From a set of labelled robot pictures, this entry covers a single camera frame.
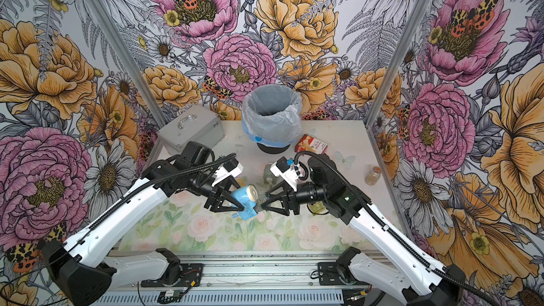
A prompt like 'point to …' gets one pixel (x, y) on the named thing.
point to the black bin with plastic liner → (272, 116)
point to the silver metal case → (197, 125)
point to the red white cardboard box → (307, 143)
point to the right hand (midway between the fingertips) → (268, 205)
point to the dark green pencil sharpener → (268, 178)
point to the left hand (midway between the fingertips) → (239, 207)
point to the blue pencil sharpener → (247, 196)
